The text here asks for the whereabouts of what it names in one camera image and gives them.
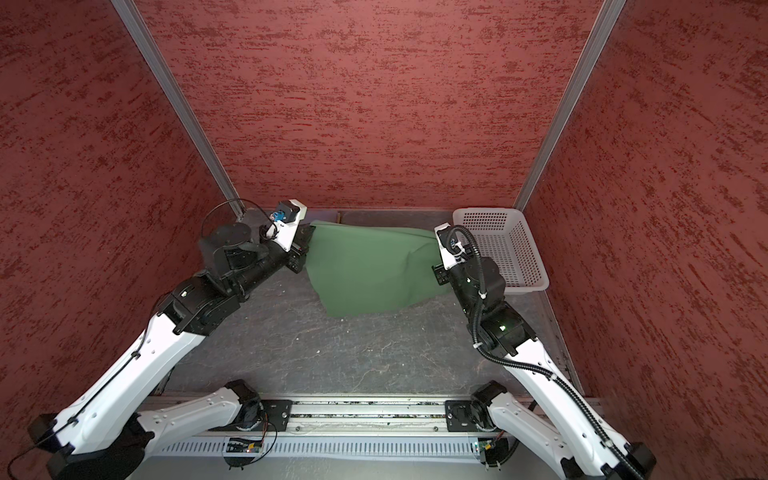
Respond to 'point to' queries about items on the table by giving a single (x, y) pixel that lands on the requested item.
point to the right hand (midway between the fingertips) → (443, 243)
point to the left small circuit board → (243, 447)
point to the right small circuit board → (485, 445)
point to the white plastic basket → (503, 234)
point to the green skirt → (364, 269)
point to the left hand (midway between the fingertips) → (308, 230)
